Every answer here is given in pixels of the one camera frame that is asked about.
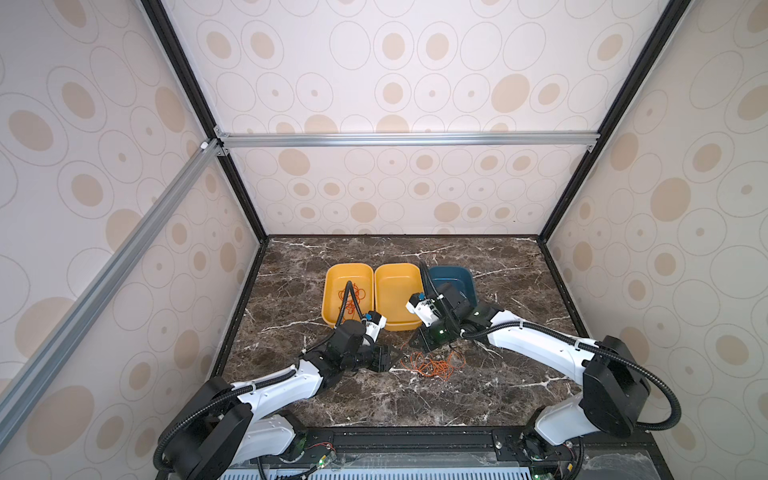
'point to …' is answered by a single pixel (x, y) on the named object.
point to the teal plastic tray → (460, 277)
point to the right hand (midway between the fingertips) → (411, 343)
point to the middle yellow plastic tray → (394, 285)
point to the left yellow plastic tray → (337, 276)
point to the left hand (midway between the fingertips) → (404, 353)
